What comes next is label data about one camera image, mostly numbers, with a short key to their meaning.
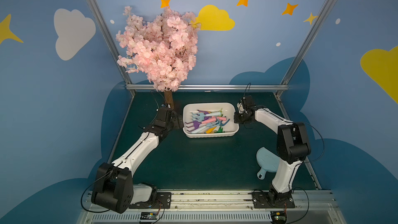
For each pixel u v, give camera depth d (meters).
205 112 1.07
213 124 1.01
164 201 0.73
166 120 0.66
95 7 0.77
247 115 0.73
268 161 0.86
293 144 0.52
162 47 0.61
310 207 0.73
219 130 0.99
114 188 0.41
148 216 0.72
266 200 0.74
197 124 1.02
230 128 0.99
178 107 1.10
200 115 1.07
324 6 0.78
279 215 0.72
